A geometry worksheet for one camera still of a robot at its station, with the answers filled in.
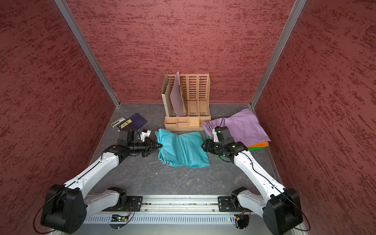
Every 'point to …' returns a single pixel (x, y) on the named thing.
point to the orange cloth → (262, 144)
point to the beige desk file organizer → (197, 89)
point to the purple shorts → (244, 126)
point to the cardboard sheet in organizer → (166, 94)
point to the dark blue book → (133, 123)
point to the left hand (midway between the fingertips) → (161, 148)
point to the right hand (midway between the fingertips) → (205, 149)
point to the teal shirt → (184, 150)
